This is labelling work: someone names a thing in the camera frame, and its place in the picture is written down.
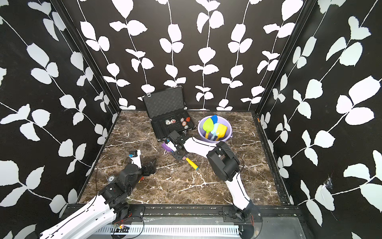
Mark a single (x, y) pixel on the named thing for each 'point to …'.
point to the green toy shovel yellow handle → (208, 127)
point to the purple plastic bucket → (221, 120)
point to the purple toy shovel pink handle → (167, 148)
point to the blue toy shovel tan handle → (215, 118)
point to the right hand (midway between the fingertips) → (177, 151)
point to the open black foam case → (166, 111)
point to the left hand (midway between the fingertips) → (150, 157)
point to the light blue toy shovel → (214, 132)
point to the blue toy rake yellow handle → (192, 164)
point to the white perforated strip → (176, 229)
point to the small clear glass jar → (111, 178)
